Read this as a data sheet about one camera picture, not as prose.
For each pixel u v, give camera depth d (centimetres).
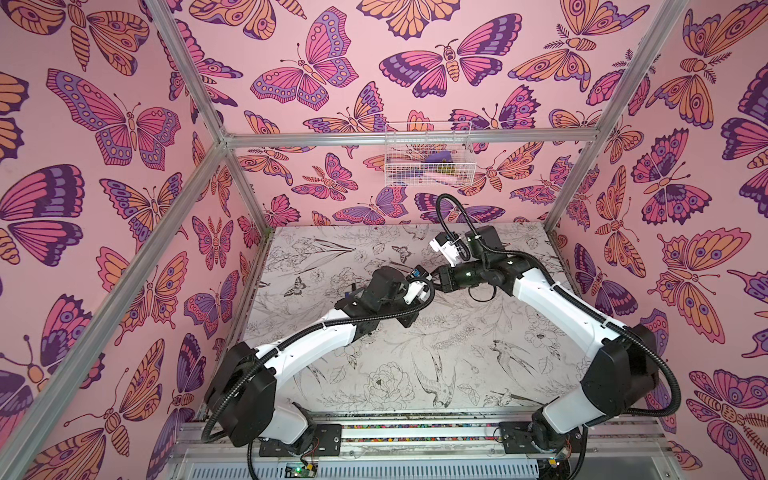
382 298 62
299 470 72
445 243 72
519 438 73
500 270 59
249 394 42
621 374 42
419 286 69
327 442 73
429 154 95
